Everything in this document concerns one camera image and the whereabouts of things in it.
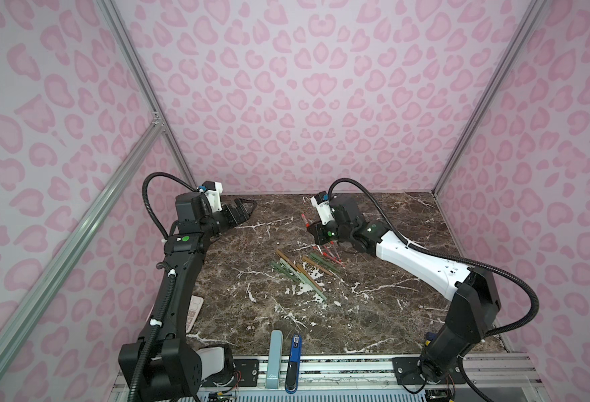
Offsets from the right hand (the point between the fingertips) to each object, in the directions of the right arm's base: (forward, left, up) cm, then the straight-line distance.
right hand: (310, 229), depth 81 cm
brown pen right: (-2, -3, -21) cm, 21 cm away
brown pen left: (-2, +7, -21) cm, 22 cm away
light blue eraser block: (-36, +10, -15) cm, 40 cm away
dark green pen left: (-4, +9, -21) cm, 23 cm away
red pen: (+1, -9, -21) cm, 23 cm away
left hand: (+1, +18, +9) cm, 20 cm away
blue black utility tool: (-39, +5, -19) cm, 43 cm away
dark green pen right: (0, -6, -22) cm, 23 cm away
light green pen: (-4, +7, -21) cm, 22 cm away
